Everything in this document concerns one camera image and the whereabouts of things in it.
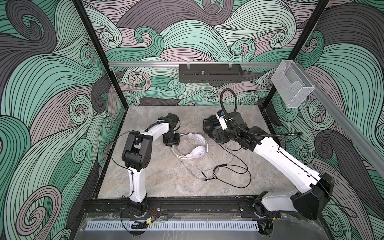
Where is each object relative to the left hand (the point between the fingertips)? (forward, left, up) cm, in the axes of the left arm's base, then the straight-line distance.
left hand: (175, 143), depth 95 cm
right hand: (-3, -26, +21) cm, 33 cm away
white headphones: (-8, -14, +5) cm, 18 cm away
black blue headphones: (+11, -22, +7) cm, 26 cm away
